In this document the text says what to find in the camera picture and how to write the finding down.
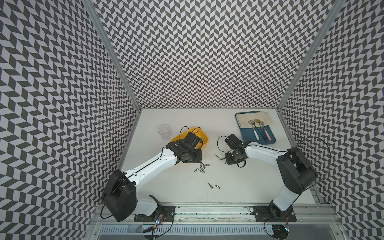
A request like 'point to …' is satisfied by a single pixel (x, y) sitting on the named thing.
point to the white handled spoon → (252, 122)
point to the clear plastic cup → (165, 132)
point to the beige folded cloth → (244, 118)
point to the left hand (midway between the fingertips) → (198, 159)
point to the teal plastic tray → (260, 135)
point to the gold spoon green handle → (258, 121)
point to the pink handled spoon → (262, 123)
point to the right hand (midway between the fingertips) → (230, 162)
